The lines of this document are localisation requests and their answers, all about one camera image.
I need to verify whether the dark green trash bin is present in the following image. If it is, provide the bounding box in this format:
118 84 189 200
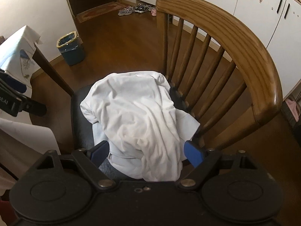
56 31 85 66

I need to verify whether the white printed sweatshirt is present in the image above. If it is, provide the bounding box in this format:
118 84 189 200
80 70 201 182

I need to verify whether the white cabinet with stickers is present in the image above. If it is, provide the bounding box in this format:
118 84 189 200
173 0 301 100

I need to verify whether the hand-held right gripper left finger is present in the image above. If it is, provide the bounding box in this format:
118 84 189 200
35 141 119 190

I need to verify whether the patterned brown door mat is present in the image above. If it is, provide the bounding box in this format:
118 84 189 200
76 2 127 23

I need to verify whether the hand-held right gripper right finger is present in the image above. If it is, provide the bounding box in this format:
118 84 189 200
177 141 261 190

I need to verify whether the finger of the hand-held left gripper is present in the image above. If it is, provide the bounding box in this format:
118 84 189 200
19 95 47 117
0 69 28 95

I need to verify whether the pink fabric item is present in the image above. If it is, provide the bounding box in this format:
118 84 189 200
283 98 301 123

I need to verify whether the curved-back wooden chair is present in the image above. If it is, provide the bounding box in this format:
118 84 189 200
71 0 283 182

